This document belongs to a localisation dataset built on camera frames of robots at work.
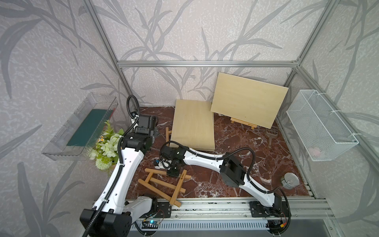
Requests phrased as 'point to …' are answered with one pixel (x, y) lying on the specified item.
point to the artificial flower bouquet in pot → (106, 152)
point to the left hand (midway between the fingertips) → (144, 130)
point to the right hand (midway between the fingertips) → (170, 173)
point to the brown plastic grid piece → (271, 132)
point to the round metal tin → (290, 180)
